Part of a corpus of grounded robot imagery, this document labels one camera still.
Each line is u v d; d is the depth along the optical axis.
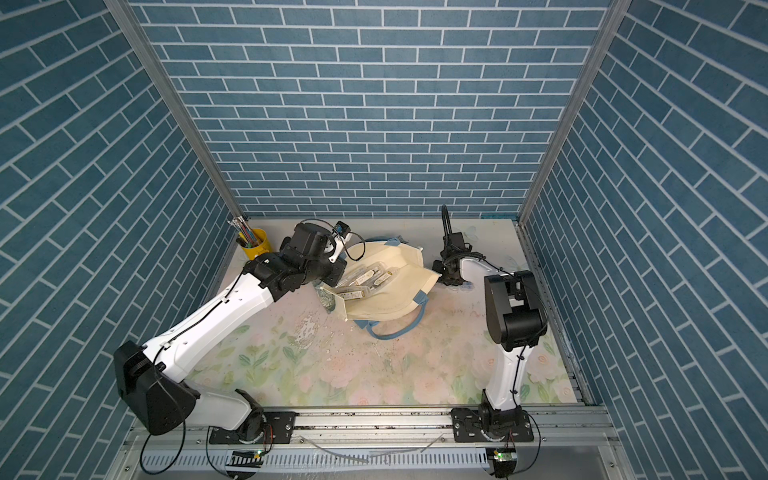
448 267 0.77
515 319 0.52
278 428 0.74
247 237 1.00
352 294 0.94
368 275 0.96
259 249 0.98
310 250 0.58
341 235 0.68
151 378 0.39
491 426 0.67
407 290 0.93
